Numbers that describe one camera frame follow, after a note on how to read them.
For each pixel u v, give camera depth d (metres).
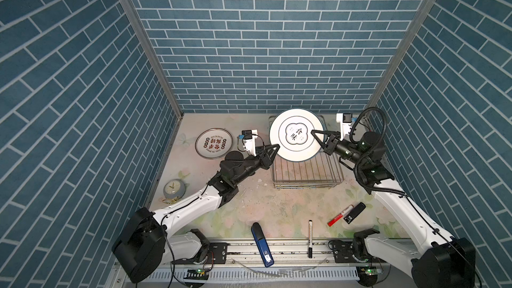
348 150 0.61
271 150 0.72
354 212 0.82
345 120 0.63
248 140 0.66
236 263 0.72
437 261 0.38
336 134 0.64
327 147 0.64
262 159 0.64
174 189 0.86
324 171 0.94
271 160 0.68
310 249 0.74
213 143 1.05
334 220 0.81
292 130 0.71
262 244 0.72
